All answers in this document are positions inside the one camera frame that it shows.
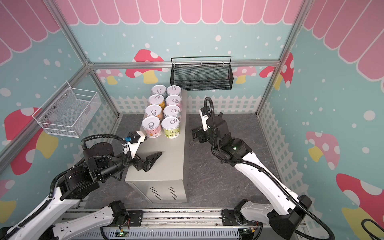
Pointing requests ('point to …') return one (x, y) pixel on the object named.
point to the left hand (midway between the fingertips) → (152, 148)
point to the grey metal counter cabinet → (166, 181)
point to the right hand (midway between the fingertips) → (200, 124)
